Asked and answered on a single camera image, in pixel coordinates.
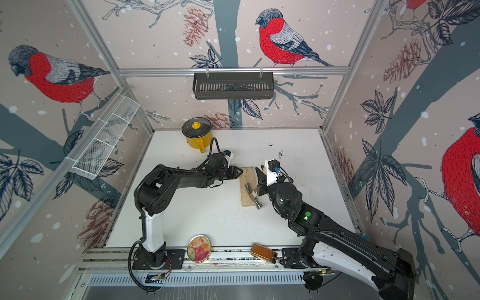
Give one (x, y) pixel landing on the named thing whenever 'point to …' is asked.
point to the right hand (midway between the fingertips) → (258, 166)
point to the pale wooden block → (245, 199)
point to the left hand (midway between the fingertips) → (243, 169)
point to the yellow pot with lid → (198, 132)
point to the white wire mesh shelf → (92, 159)
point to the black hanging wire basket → (229, 85)
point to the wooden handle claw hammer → (250, 186)
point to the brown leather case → (264, 254)
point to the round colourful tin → (199, 248)
